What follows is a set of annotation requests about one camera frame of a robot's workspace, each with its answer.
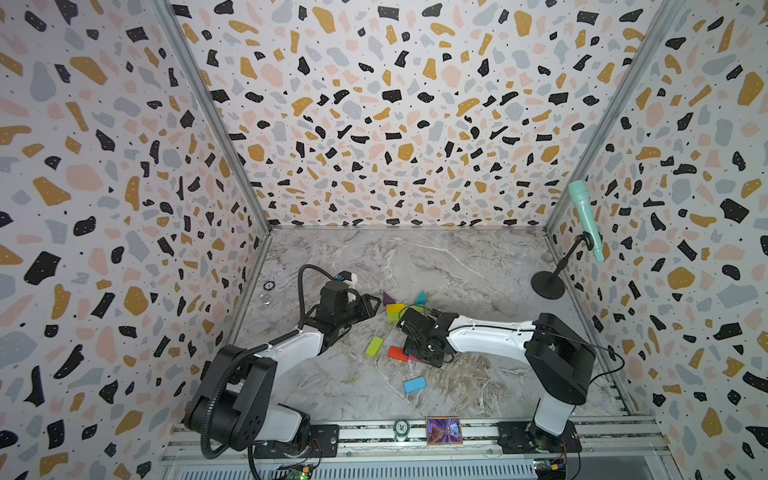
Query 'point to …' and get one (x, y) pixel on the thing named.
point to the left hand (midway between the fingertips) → (384, 301)
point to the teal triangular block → (421, 298)
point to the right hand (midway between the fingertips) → (415, 355)
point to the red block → (397, 353)
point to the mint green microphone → (580, 191)
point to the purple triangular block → (387, 299)
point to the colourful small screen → (444, 431)
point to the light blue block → (415, 385)
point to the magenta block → (412, 358)
